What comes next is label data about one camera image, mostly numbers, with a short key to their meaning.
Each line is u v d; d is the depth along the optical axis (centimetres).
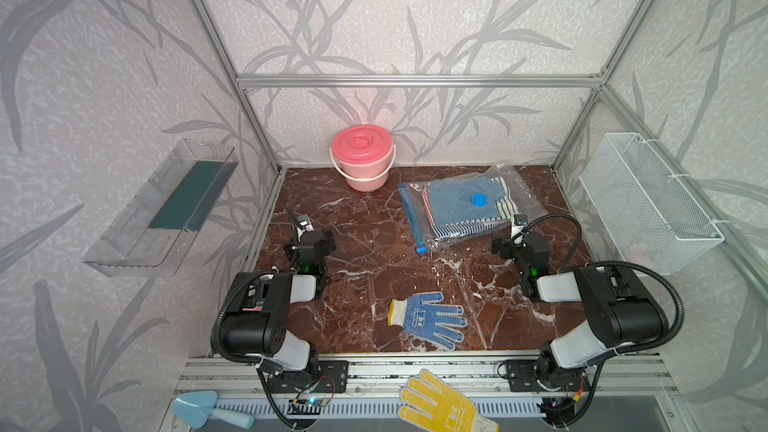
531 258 72
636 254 73
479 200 103
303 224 79
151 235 63
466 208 102
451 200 103
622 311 46
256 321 45
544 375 67
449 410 69
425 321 83
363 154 100
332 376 73
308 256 71
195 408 69
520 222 81
